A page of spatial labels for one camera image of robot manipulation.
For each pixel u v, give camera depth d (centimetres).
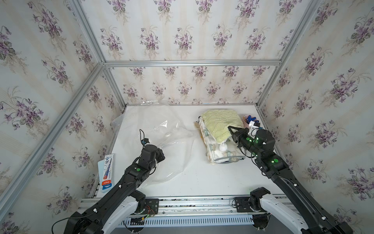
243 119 97
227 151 79
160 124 104
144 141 73
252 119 98
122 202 57
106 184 77
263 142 51
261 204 62
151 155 62
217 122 78
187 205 75
